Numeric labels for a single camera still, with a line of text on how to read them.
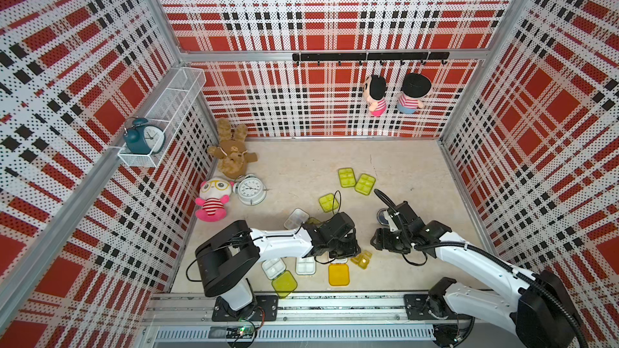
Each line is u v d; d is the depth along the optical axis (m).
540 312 0.40
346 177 1.05
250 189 0.99
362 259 0.82
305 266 0.82
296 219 0.93
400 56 0.89
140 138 0.61
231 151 1.05
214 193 0.93
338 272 0.81
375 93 0.94
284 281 0.80
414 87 0.94
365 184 1.04
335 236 0.66
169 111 0.81
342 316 0.73
